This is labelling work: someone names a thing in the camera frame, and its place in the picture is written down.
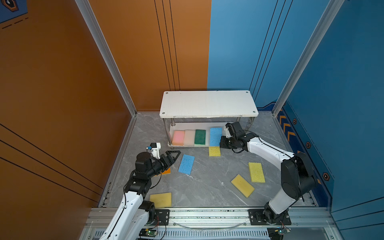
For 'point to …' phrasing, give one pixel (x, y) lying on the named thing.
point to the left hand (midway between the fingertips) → (178, 154)
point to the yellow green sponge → (256, 172)
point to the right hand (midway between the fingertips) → (218, 143)
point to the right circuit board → (277, 233)
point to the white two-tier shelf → (192, 118)
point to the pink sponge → (178, 137)
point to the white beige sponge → (189, 139)
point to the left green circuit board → (148, 232)
